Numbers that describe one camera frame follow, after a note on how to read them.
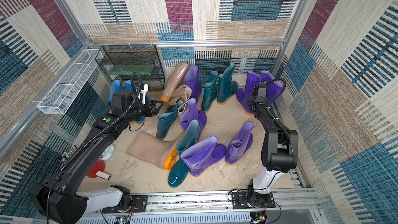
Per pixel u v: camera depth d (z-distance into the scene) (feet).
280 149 1.59
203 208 2.39
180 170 2.58
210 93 2.90
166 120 2.45
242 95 3.63
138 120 2.06
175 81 3.16
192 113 2.50
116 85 3.00
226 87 3.27
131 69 3.27
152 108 2.09
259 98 2.35
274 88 2.85
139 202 2.41
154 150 2.84
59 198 1.20
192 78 3.24
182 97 2.90
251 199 2.22
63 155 2.34
